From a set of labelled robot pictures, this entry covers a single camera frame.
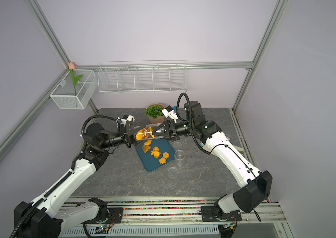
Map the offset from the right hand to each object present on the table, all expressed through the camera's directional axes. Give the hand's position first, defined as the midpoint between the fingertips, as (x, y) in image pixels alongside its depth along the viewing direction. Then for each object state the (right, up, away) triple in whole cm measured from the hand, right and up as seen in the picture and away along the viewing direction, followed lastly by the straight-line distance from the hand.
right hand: (154, 136), depth 62 cm
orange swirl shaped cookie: (-3, -11, +35) cm, 37 cm away
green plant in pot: (-5, +13, +37) cm, 40 cm away
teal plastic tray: (-7, -19, +30) cm, 36 cm away
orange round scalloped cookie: (+3, -15, +32) cm, 35 cm away
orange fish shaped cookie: (-3, -14, +32) cm, 35 cm away
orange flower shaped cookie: (+1, -18, +30) cm, 35 cm away
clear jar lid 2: (+11, -10, +38) cm, 41 cm away
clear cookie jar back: (+12, -16, +29) cm, 35 cm away
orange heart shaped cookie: (-10, -11, +34) cm, 37 cm away
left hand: (-3, +1, -2) cm, 4 cm away
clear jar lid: (+8, -24, +27) cm, 37 cm away
